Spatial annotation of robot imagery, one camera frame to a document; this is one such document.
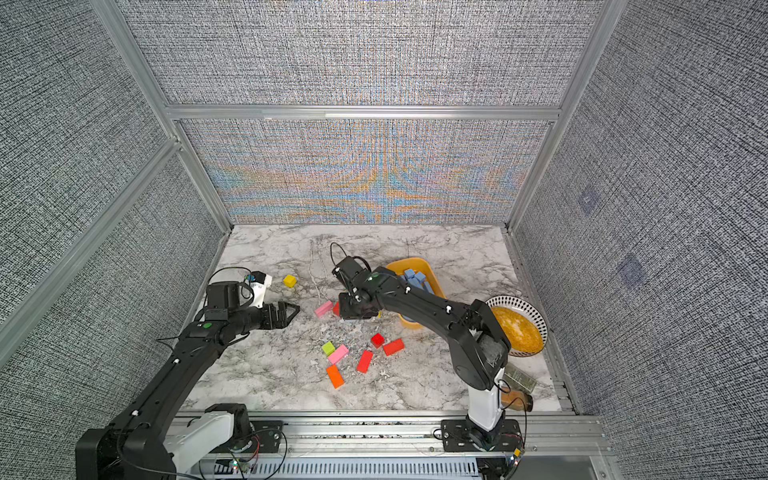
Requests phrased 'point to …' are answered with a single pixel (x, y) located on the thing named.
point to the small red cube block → (377, 340)
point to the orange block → (335, 376)
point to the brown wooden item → (516, 400)
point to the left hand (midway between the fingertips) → (290, 305)
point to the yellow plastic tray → (426, 277)
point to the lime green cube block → (328, 347)
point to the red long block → (364, 361)
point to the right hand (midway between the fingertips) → (345, 306)
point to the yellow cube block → (289, 281)
